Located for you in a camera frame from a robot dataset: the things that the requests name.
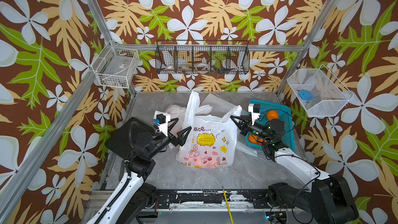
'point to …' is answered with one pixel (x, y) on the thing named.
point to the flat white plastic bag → (220, 106)
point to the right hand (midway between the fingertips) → (231, 118)
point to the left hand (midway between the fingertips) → (183, 122)
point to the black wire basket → (202, 57)
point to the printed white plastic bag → (178, 112)
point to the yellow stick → (228, 207)
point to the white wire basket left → (114, 67)
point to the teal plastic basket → (284, 116)
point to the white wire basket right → (321, 94)
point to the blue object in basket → (305, 95)
